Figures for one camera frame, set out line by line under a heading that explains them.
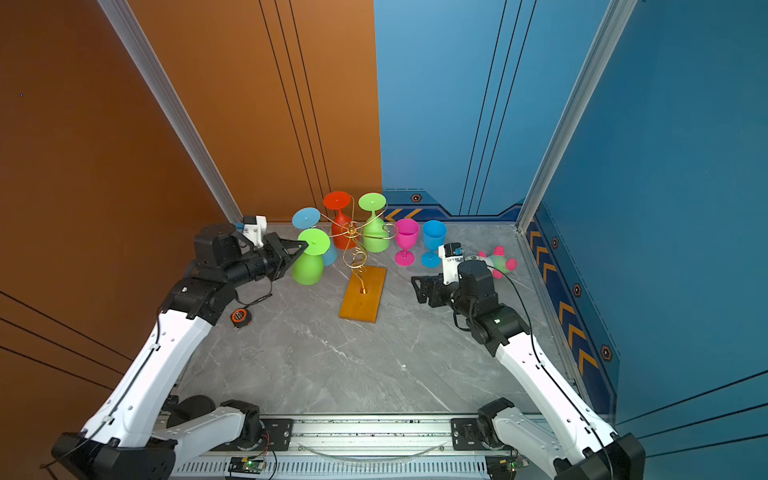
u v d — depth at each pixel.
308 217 0.76
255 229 0.63
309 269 0.75
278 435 0.74
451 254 0.64
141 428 0.40
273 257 0.60
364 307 0.94
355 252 0.83
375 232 0.84
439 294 0.65
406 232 0.97
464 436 0.72
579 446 0.38
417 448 0.72
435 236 0.97
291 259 0.62
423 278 0.65
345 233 0.76
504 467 0.70
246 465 0.71
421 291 0.66
